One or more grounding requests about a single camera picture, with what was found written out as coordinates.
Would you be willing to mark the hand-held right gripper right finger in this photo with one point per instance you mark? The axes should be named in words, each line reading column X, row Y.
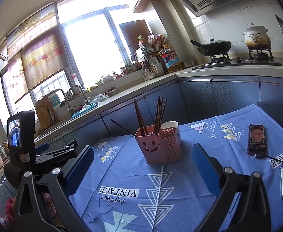
column 203, row 166

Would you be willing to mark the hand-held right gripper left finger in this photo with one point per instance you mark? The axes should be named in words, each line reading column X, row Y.
column 79, row 166

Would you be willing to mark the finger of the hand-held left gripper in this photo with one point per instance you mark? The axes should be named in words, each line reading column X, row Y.
column 42, row 148
column 61, row 148

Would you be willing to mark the pink plastic utensil holder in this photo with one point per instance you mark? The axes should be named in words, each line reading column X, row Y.
column 151, row 149

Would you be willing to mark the dark red chopstick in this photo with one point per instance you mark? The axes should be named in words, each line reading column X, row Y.
column 141, row 117
column 123, row 127
column 138, row 116

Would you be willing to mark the bundle of brown chopsticks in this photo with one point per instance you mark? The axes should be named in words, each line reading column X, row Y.
column 159, row 116

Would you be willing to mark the person's left forearm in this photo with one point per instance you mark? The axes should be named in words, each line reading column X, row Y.
column 8, row 210

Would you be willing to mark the steel kettle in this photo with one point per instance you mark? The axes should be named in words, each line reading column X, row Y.
column 1, row 152

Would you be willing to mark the wooden cutting board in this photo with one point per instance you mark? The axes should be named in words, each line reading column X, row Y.
column 44, row 113

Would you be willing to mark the blue plastic tray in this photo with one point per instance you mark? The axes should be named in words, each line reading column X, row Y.
column 83, row 112

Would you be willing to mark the steel kitchen faucet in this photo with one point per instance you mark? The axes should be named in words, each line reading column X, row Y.
column 83, row 94
column 67, row 102

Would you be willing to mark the white cup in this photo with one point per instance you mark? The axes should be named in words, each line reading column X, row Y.
column 171, row 125

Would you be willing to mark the blue printed tablecloth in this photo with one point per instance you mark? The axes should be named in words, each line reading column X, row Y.
column 131, row 169

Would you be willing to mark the smartphone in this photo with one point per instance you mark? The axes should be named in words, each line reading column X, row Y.
column 257, row 139

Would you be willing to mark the white plastic bag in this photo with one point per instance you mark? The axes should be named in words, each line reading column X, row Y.
column 97, row 99

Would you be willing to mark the white spray bottle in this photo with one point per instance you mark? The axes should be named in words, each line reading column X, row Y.
column 76, row 87

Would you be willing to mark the dark red bowl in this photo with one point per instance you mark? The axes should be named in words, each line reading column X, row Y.
column 112, row 92

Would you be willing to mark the printed window blind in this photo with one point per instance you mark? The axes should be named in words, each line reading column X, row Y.
column 42, row 60

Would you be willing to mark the white plastic jug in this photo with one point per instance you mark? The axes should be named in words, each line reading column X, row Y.
column 157, row 69

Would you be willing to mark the black gas stove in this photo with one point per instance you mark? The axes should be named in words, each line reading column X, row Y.
column 240, row 62

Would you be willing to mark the yellow cooking oil bottle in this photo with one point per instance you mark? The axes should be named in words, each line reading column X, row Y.
column 171, row 60

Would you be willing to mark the black wok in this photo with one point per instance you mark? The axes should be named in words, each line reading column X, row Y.
column 216, row 47

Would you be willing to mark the brown cardboard panel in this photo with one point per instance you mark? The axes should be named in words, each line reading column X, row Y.
column 134, row 38

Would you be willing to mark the rack of seasoning packets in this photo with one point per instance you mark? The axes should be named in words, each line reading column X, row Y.
column 153, row 42

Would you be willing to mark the white ceramic pot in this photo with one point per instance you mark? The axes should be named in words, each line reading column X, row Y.
column 256, row 40

